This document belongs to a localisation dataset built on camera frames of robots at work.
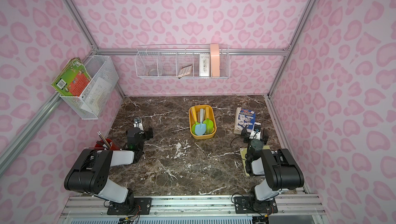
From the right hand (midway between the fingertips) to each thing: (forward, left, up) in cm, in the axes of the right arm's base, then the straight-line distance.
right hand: (255, 126), depth 88 cm
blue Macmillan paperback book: (+13, +4, -10) cm, 16 cm away
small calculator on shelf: (+29, +41, +17) cm, 53 cm away
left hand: (+2, +67, -2) cm, 67 cm away
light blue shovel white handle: (+1, +31, -7) cm, 32 cm away
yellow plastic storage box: (+13, +25, -9) cm, 29 cm away
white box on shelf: (+30, +29, +20) cm, 46 cm away
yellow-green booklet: (-11, +6, -12) cm, 17 cm away
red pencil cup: (-13, +84, 0) cm, 85 cm away
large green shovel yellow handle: (+6, +26, -7) cm, 27 cm away
